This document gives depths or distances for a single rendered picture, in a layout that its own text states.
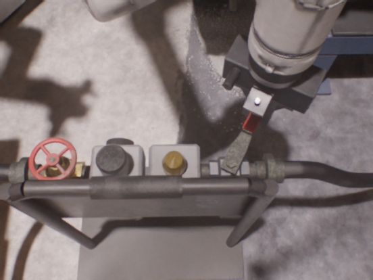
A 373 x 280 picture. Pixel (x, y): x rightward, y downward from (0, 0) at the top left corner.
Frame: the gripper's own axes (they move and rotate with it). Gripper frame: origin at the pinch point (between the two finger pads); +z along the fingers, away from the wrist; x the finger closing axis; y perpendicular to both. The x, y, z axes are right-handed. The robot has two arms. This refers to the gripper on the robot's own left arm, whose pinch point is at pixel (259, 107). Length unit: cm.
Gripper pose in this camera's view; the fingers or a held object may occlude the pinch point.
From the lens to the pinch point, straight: 67.9
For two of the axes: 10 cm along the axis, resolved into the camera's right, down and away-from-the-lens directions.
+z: 0.0, 3.7, 9.3
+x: 8.8, 4.3, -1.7
